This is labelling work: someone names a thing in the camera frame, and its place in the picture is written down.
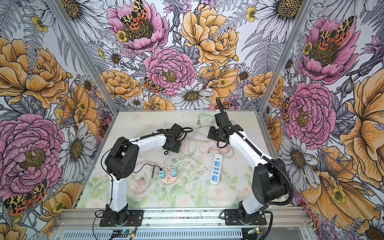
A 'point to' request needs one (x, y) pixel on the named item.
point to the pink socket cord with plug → (141, 180)
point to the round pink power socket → (168, 179)
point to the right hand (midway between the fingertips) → (211, 138)
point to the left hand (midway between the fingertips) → (172, 151)
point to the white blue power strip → (216, 171)
